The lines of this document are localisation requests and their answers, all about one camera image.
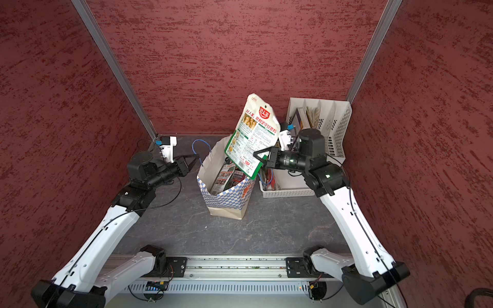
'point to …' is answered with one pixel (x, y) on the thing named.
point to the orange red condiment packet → (228, 177)
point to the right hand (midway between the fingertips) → (254, 159)
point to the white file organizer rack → (330, 117)
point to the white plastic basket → (289, 185)
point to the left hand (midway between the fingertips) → (198, 160)
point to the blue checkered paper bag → (233, 203)
